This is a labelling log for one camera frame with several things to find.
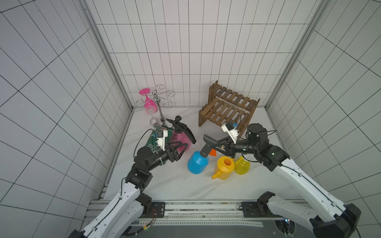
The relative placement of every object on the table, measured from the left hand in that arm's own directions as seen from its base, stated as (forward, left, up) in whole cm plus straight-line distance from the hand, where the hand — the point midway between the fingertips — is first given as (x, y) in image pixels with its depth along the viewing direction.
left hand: (183, 146), depth 70 cm
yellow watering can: (-4, -22, -13) cm, 26 cm away
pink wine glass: (+23, +19, +4) cm, 30 cm away
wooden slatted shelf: (+37, -28, -9) cm, 47 cm away
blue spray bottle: (-5, -8, -5) cm, 11 cm away
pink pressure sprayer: (+12, +1, -7) cm, 14 cm away
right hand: (-2, -13, +3) cm, 13 cm away
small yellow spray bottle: (-4, -32, -16) cm, 36 cm away
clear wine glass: (+20, +19, -5) cm, 28 cm away
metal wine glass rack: (+31, +17, +5) cm, 35 cm away
